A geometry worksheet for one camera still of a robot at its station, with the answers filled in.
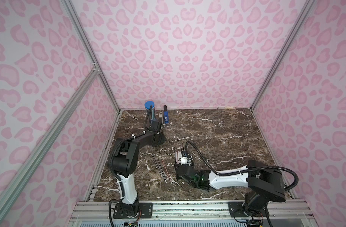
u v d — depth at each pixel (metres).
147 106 0.95
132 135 0.58
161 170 0.87
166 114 1.13
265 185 0.44
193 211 0.75
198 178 0.62
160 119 1.07
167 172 0.86
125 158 0.51
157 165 0.88
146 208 0.74
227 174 0.52
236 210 0.73
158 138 0.87
